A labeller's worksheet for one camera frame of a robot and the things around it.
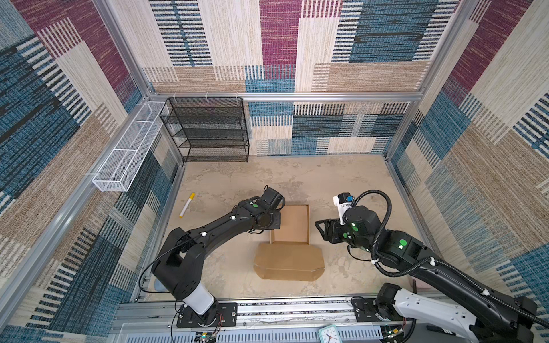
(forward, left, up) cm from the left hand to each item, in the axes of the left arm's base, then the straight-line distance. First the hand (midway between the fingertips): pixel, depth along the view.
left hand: (276, 222), depth 87 cm
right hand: (-9, -17, +12) cm, 22 cm away
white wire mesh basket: (+6, +51, +26) cm, 58 cm away
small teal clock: (-36, -16, -7) cm, 40 cm away
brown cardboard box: (-16, -5, +5) cm, 17 cm away
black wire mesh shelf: (+48, +34, +10) cm, 60 cm away
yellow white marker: (+14, +42, -7) cm, 45 cm away
